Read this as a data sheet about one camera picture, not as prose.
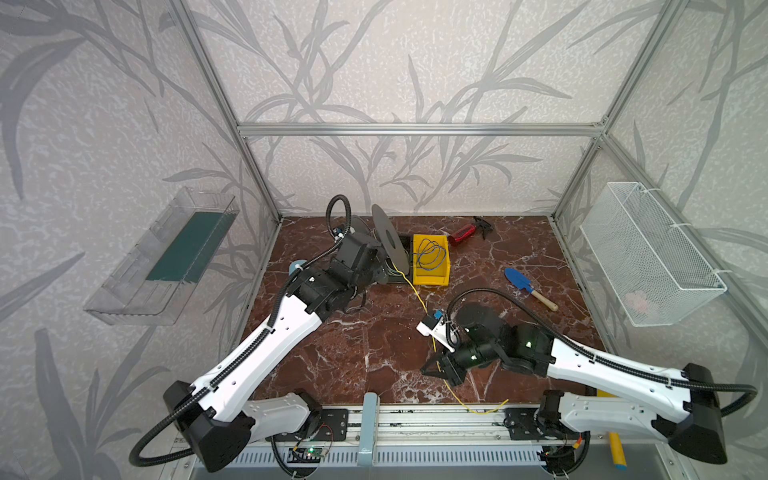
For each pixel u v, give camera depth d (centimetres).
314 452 70
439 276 99
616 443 70
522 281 102
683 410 40
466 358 58
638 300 73
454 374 57
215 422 37
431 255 104
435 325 61
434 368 63
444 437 73
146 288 63
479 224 116
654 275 61
